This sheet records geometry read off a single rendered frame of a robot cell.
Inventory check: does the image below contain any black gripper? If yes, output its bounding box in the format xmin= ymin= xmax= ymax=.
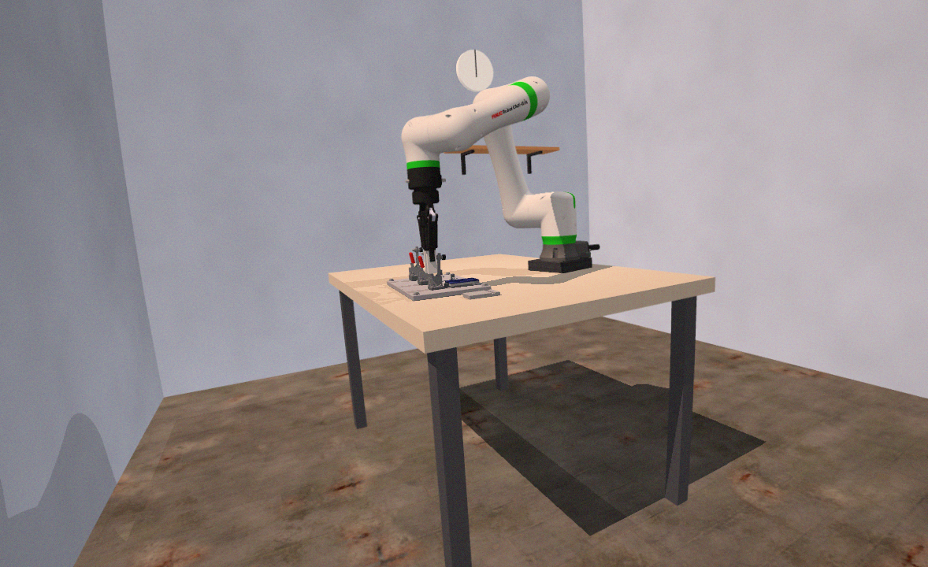
xmin=412 ymin=189 xmax=440 ymax=274

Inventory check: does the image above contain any blue rectangular plate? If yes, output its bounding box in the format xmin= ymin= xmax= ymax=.
xmin=445 ymin=278 xmax=480 ymax=286

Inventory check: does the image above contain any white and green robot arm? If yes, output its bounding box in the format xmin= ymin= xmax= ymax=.
xmin=401 ymin=76 xmax=600 ymax=261

